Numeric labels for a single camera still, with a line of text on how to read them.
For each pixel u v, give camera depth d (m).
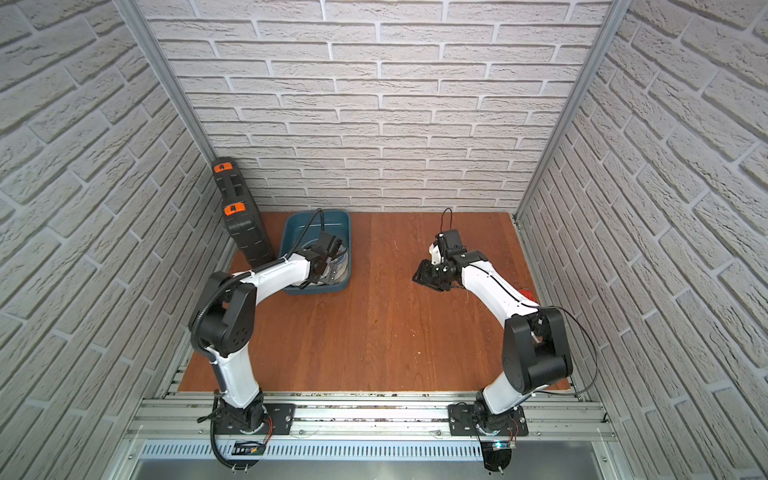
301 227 1.13
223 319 0.50
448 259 0.67
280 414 0.76
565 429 0.74
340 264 0.98
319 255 0.72
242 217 0.82
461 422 0.74
